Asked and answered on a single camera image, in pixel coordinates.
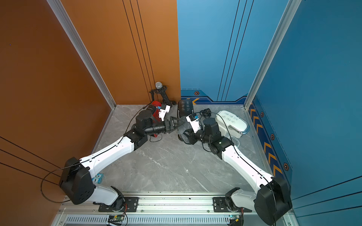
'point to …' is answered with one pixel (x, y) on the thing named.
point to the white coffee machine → (232, 126)
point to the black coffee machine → (185, 108)
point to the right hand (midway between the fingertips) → (184, 130)
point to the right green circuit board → (234, 220)
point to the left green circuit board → (119, 217)
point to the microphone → (160, 89)
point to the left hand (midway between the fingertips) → (183, 122)
